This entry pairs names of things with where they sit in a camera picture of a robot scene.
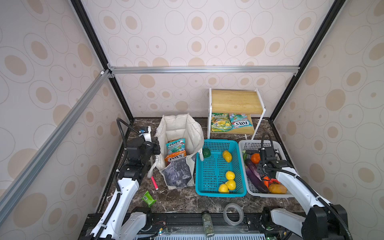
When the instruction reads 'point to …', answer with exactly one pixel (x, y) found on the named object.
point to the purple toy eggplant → (261, 186)
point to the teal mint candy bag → (176, 146)
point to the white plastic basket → (246, 148)
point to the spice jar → (208, 228)
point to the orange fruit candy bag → (173, 157)
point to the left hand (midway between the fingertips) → (160, 135)
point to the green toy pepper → (206, 152)
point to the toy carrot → (266, 182)
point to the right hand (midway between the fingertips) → (266, 168)
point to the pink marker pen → (154, 183)
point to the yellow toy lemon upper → (227, 156)
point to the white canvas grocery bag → (180, 173)
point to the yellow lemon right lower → (231, 184)
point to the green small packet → (148, 199)
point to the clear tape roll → (241, 216)
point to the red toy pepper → (273, 180)
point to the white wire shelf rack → (241, 102)
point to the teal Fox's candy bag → (239, 120)
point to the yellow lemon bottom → (223, 188)
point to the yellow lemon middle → (230, 175)
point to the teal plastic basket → (221, 174)
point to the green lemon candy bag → (220, 122)
